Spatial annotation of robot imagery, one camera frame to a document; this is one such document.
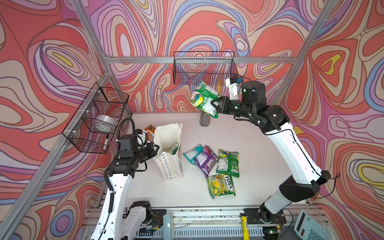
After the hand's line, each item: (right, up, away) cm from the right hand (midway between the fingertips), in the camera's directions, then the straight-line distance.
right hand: (212, 106), depth 63 cm
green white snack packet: (+13, -31, +27) cm, 43 cm away
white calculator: (+46, -57, +6) cm, 73 cm away
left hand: (-25, -18, +11) cm, 33 cm away
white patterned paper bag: (-19, -22, +4) cm, 29 cm away
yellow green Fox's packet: (+7, -41, +17) cm, 45 cm away
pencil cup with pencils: (0, -3, +44) cm, 44 cm away
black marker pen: (-51, -13, +11) cm, 54 cm away
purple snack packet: (0, -29, +25) cm, 38 cm away
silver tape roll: (-51, -7, +7) cm, 52 cm away
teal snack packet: (-10, -26, +29) cm, 41 cm away
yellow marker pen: (+16, -58, +6) cm, 61 cm away
